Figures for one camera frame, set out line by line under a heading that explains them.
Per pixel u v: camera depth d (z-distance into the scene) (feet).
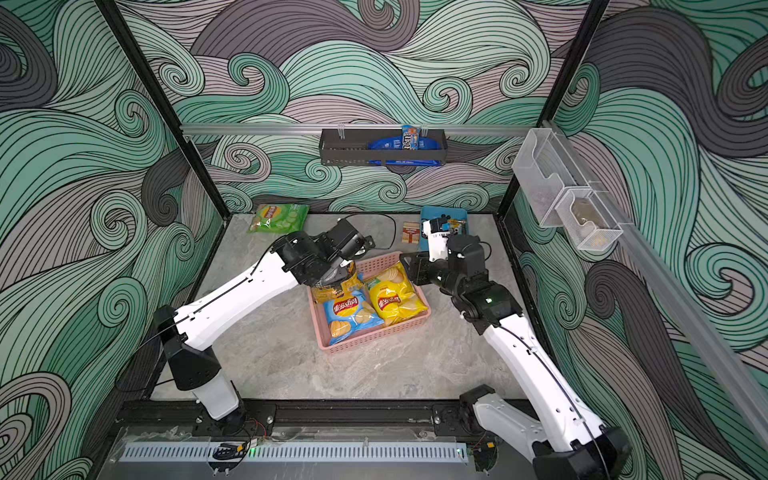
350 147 3.12
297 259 1.56
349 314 2.75
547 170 2.54
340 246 1.76
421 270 1.98
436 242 2.01
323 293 2.66
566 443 1.20
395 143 3.02
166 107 2.89
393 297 2.95
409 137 2.95
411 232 3.73
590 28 2.41
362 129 3.04
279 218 3.63
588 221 2.11
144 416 2.44
